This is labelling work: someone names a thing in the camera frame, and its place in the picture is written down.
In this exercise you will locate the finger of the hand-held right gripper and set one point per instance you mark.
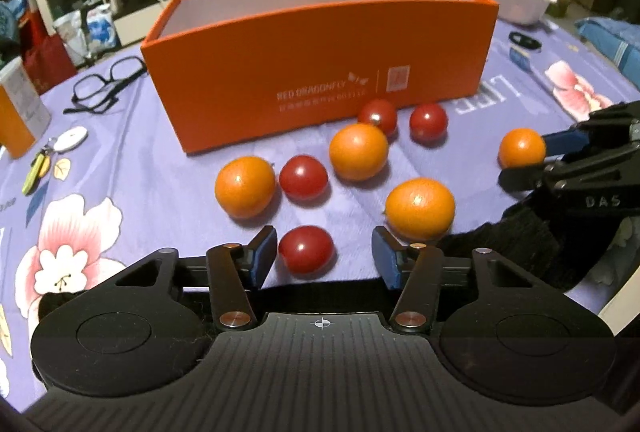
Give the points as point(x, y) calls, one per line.
point(520, 177)
point(565, 140)

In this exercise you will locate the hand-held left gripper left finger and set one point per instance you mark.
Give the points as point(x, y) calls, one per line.
point(262, 254)

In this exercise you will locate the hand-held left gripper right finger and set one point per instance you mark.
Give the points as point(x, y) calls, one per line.
point(387, 257)

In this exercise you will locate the small orange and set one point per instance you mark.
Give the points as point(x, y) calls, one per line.
point(521, 149)
point(358, 151)
point(245, 187)
point(420, 208)

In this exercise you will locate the red cherry tomato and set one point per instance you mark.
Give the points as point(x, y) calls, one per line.
point(428, 121)
point(306, 249)
point(377, 115)
point(303, 177)

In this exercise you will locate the orange cardboard box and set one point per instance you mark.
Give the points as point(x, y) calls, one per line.
point(225, 76)

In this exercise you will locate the blue folded cloth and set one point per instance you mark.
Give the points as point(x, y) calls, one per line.
point(610, 41)

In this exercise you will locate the purple floral tablecloth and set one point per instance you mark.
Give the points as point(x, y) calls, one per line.
point(150, 151)

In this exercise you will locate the black eyeglasses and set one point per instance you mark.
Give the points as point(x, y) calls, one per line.
point(92, 89)

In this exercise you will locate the yellow-green key bunch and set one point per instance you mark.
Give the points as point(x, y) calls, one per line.
point(35, 171)

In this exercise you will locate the blue and white bag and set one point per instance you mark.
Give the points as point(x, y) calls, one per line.
point(102, 29)

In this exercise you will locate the orange and white canister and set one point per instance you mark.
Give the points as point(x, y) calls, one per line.
point(20, 111)

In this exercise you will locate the red shopping bag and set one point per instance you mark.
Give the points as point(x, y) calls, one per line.
point(50, 61)

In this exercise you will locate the white plastic bag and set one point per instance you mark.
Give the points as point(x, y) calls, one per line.
point(70, 36)

